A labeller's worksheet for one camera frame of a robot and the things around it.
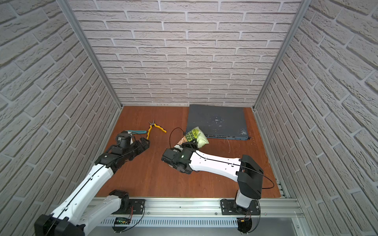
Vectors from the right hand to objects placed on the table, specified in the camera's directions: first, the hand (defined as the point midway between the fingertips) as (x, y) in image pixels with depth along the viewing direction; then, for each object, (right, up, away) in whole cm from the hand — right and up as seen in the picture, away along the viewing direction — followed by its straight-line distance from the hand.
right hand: (194, 141), depth 74 cm
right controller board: (+25, -41, -4) cm, 48 cm away
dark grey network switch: (+24, +10, +31) cm, 40 cm away
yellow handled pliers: (-32, +5, +31) cm, 45 cm away
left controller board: (-37, -40, -2) cm, 54 cm away
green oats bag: (+2, +3, +1) cm, 4 cm away
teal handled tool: (-33, +5, 0) cm, 33 cm away
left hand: (-28, -1, +6) cm, 29 cm away
